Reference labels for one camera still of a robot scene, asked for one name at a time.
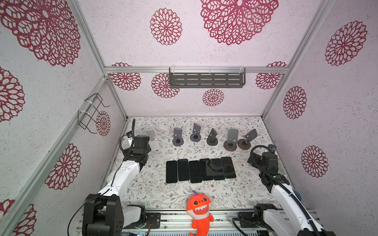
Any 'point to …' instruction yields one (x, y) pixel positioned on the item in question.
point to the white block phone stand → (154, 143)
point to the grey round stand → (177, 140)
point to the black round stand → (212, 139)
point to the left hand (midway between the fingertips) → (136, 147)
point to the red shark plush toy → (197, 207)
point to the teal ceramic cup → (298, 194)
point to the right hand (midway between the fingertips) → (259, 155)
